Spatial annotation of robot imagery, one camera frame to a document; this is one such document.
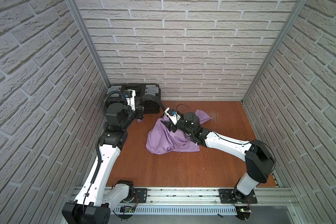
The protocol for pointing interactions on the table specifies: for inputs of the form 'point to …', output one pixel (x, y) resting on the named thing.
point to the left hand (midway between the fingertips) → (144, 98)
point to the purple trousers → (161, 140)
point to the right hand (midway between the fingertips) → (167, 114)
